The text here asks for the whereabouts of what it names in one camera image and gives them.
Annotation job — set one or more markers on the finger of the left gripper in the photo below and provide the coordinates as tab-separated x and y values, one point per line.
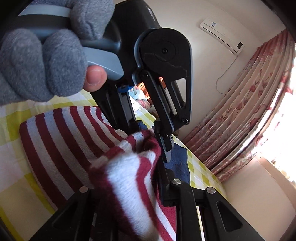
117	108
173	104

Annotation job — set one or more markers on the carved wooden headboard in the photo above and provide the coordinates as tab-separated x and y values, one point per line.
142	87

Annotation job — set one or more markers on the white wall air conditioner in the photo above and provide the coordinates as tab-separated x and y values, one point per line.
223	35

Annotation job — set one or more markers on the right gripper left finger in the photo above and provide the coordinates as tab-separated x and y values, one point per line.
83	217

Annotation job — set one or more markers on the red white striped sweater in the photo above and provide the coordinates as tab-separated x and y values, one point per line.
68	148

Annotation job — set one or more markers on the pink floral curtain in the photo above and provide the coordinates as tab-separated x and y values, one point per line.
227	138

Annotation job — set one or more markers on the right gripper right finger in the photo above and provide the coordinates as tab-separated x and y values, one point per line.
202	214

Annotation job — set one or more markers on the yellow checked bed sheet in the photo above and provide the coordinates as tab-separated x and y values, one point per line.
24	208

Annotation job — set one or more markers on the grey gloved left hand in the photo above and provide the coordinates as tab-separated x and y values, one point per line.
32	70

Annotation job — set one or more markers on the blue floral folded quilt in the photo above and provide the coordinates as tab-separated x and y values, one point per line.
139	96

